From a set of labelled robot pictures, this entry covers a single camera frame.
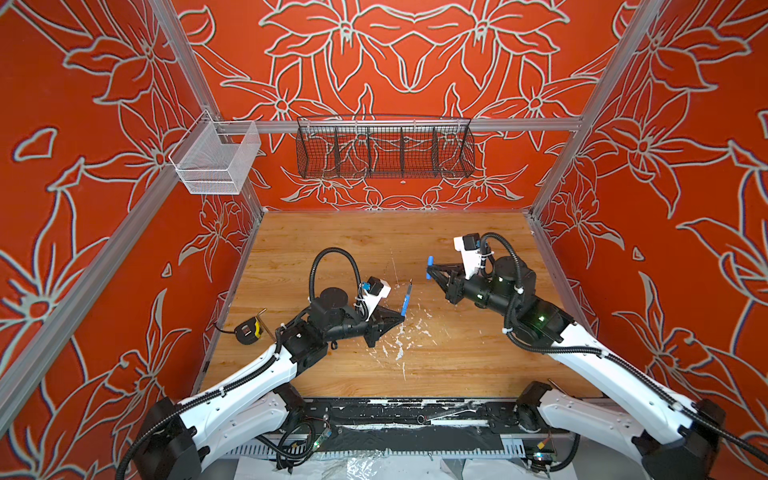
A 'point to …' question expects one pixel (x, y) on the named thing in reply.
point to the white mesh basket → (206, 166)
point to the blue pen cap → (430, 262)
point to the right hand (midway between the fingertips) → (426, 269)
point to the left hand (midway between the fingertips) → (401, 316)
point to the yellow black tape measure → (248, 331)
